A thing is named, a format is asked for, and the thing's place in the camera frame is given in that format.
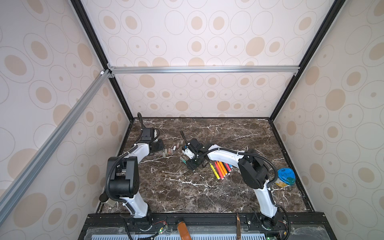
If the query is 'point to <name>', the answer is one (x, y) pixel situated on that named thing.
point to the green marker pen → (183, 160)
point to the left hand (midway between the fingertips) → (164, 142)
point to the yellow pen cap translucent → (163, 154)
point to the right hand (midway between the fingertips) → (195, 162)
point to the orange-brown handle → (183, 231)
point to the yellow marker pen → (214, 171)
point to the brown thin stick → (238, 231)
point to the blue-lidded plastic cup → (286, 176)
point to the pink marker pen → (219, 171)
